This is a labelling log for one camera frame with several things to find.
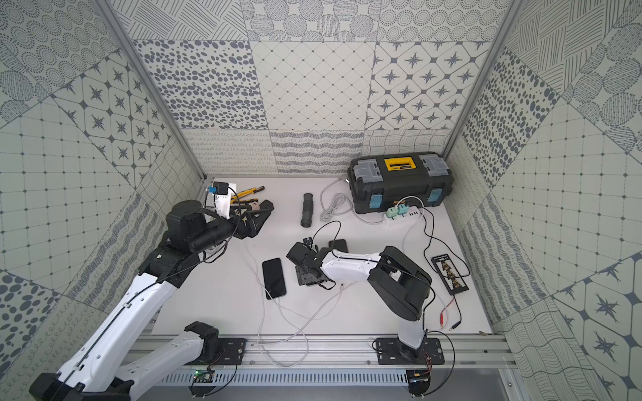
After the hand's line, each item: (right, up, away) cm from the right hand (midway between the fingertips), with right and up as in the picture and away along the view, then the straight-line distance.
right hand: (314, 273), depth 90 cm
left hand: (-16, +26, -21) cm, 37 cm away
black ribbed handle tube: (-4, +22, +18) cm, 29 cm away
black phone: (-15, -2, -1) cm, 15 cm away
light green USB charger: (+31, +22, +11) cm, 40 cm away
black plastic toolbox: (+24, +33, +6) cm, 41 cm away
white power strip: (+42, +21, +15) cm, 49 cm away
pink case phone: (+10, +8, +10) cm, 16 cm away
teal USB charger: (+36, +23, +11) cm, 44 cm away
